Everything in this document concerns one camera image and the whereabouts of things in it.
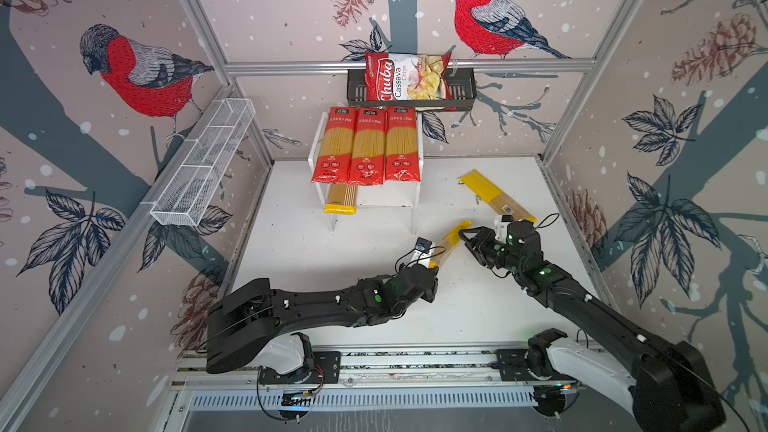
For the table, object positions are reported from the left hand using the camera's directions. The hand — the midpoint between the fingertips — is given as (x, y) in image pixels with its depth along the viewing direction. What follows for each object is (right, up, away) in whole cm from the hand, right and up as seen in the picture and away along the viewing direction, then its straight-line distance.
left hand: (439, 272), depth 76 cm
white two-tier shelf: (-9, +20, +12) cm, 25 cm away
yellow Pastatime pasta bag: (-27, +19, +10) cm, 34 cm away
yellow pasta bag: (+5, +7, +8) cm, 12 cm away
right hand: (+6, +7, +5) cm, 11 cm away
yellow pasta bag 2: (+25, +18, +32) cm, 45 cm away
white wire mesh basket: (-63, +20, -4) cm, 66 cm away
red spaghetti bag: (-26, +29, -3) cm, 39 cm away
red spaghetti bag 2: (-18, +30, -3) cm, 35 cm away
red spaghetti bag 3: (-10, +29, -4) cm, 31 cm away
